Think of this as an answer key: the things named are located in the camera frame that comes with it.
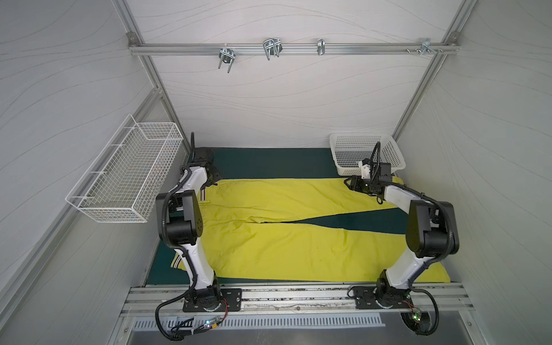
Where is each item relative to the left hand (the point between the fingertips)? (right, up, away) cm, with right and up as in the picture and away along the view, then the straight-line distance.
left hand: (212, 177), depth 98 cm
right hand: (+65, -1, -1) cm, 65 cm away
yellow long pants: (+15, -28, -12) cm, 34 cm away
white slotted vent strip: (+5, -47, -28) cm, 55 cm away
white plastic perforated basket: (+68, +14, +13) cm, 71 cm away
